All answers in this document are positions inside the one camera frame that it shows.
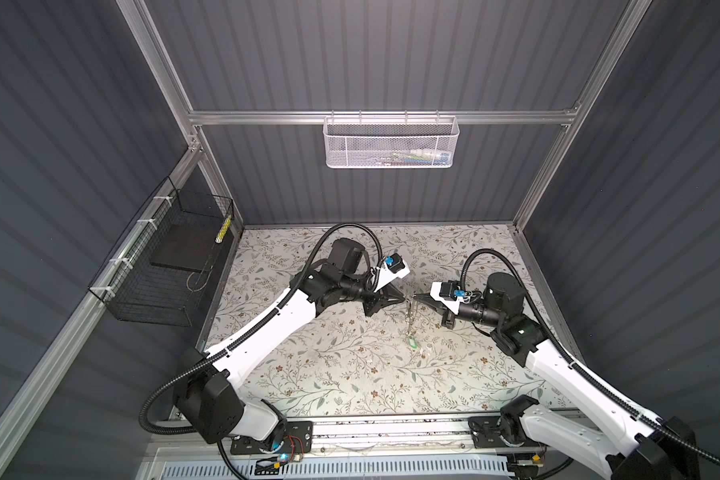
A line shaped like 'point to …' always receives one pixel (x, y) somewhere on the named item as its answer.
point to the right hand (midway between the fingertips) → (421, 296)
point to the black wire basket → (158, 269)
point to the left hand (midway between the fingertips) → (401, 294)
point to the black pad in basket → (187, 246)
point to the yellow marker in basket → (221, 235)
